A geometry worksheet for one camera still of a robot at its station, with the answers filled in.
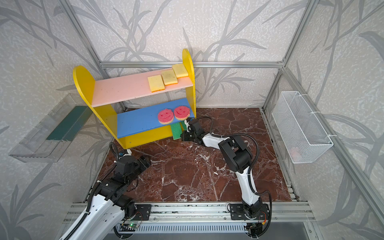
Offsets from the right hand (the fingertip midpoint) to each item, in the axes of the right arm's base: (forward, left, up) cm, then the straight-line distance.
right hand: (180, 131), depth 98 cm
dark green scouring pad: (-19, +42, +30) cm, 55 cm away
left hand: (-20, +15, +6) cm, 26 cm away
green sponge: (+2, +2, 0) cm, 3 cm away
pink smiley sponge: (+4, +8, +11) cm, 14 cm away
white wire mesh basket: (-23, -57, +27) cm, 67 cm away
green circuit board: (-51, +19, -6) cm, 55 cm away
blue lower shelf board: (+2, +27, +8) cm, 28 cm away
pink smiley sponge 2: (+7, -2, +11) cm, 13 cm away
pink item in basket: (-23, -60, +13) cm, 66 cm away
